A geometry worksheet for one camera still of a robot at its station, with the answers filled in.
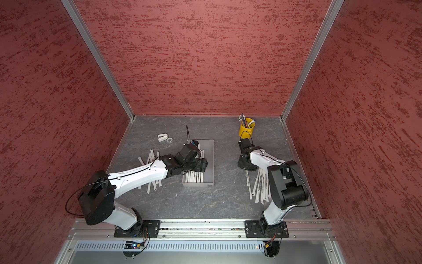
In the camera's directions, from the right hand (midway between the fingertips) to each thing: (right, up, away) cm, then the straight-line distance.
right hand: (245, 168), depth 94 cm
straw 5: (-23, +11, -26) cm, 36 cm away
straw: (-34, -4, -4) cm, 34 cm away
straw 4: (-28, -4, -4) cm, 28 cm away
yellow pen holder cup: (+4, +21, +13) cm, 25 cm away
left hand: (-26, +3, -9) cm, 28 cm away
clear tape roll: (-48, +15, +13) cm, 52 cm away
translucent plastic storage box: (-23, -5, -4) cm, 24 cm away
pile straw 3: (+1, -13, -11) cm, 17 cm away
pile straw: (-63, +3, +3) cm, 63 cm away
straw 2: (-32, -4, -4) cm, 32 cm away
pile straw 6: (+9, -12, -9) cm, 17 cm away
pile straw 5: (+6, -12, -10) cm, 17 cm away
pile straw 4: (+5, -7, -4) cm, 10 cm away
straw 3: (-30, -4, -4) cm, 30 cm away
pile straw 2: (-57, +6, +4) cm, 57 cm away
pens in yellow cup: (-1, +29, +3) cm, 30 cm away
